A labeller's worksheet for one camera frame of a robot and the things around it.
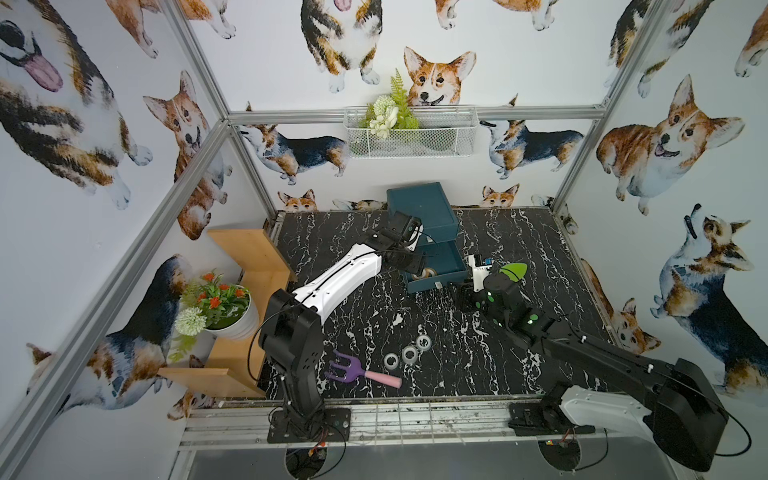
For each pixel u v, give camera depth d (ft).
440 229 2.95
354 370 2.72
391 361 2.75
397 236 2.17
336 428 2.42
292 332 1.51
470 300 2.36
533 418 2.40
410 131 2.77
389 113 2.59
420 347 2.82
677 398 1.33
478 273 2.36
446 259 3.26
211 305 2.34
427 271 3.04
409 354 2.80
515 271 3.42
